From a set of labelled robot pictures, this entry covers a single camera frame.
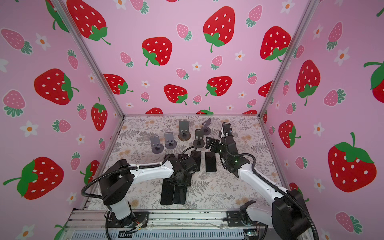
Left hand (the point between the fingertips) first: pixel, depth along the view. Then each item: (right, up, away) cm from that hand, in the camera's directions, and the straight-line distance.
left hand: (187, 184), depth 85 cm
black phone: (-11, -4, -1) cm, 12 cm away
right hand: (+14, +26, -2) cm, 30 cm away
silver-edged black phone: (+15, +11, +11) cm, 21 cm away
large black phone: (-15, +13, +14) cm, 25 cm away
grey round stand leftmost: (-21, +20, +13) cm, 32 cm away
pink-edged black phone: (-2, +17, -2) cm, 17 cm away
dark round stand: (+7, +23, +19) cm, 31 cm away
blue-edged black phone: (+5, +14, +14) cm, 20 cm away
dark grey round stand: (+20, +31, -12) cm, 39 cm away
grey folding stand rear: (+13, +32, +26) cm, 43 cm away
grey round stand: (-12, +22, +14) cm, 29 cm away
